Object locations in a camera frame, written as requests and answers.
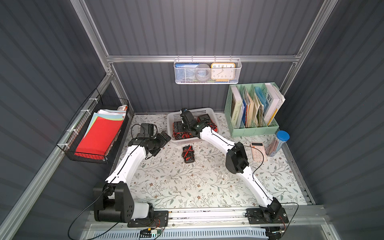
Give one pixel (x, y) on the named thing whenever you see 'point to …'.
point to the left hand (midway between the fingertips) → (164, 141)
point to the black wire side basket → (96, 105)
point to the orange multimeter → (177, 127)
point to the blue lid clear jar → (280, 137)
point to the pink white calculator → (256, 154)
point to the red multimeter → (206, 119)
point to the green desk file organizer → (252, 109)
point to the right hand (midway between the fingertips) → (182, 122)
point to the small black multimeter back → (188, 154)
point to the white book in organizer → (275, 100)
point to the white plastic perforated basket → (172, 118)
